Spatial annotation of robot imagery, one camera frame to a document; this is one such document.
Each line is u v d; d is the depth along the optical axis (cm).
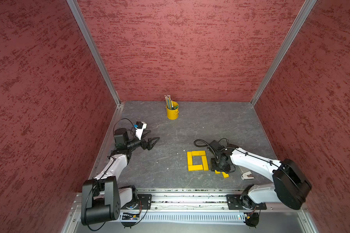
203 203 75
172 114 106
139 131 72
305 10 72
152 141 74
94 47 87
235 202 74
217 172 83
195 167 85
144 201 74
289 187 42
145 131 83
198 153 91
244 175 81
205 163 87
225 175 83
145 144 74
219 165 71
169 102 103
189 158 90
